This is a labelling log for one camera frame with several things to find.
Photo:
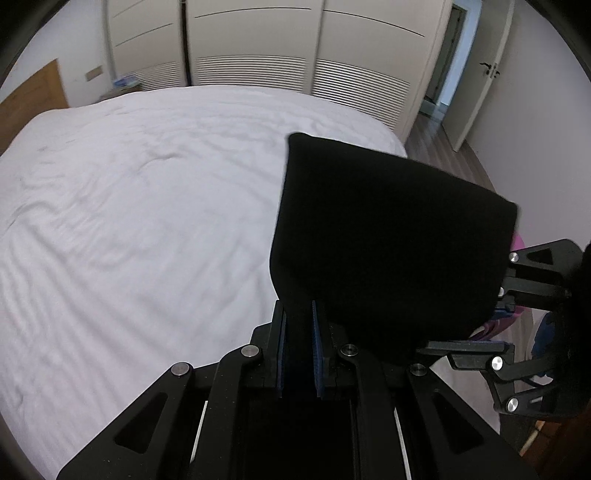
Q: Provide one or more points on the white door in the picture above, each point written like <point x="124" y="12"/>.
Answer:
<point x="489" y="101"/>

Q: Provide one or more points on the wooden headboard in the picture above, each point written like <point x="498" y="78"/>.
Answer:
<point x="32" y="97"/>

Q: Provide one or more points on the blue box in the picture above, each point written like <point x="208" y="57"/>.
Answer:
<point x="125" y="83"/>

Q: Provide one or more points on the nightstand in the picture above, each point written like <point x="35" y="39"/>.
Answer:
<point x="117" y="94"/>

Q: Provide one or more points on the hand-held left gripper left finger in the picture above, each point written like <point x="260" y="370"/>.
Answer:
<point x="279" y="355"/>

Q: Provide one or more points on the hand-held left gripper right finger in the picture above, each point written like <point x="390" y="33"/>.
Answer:
<point x="317" y="355"/>

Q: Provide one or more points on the white wardrobe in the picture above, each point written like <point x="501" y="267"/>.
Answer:
<point x="254" y="37"/>

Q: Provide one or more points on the white duvet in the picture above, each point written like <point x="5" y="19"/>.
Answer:
<point x="138" y="230"/>

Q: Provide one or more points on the wall switch plate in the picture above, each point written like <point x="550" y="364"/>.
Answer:
<point x="94" y="74"/>

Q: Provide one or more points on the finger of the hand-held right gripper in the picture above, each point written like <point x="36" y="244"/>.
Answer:
<point x="503" y="376"/>
<point x="540" y="272"/>

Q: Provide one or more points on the pink plastic stool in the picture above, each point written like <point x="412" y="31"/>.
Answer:
<point x="501" y="323"/>

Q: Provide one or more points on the black pants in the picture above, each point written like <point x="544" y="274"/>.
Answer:
<point x="392" y="230"/>

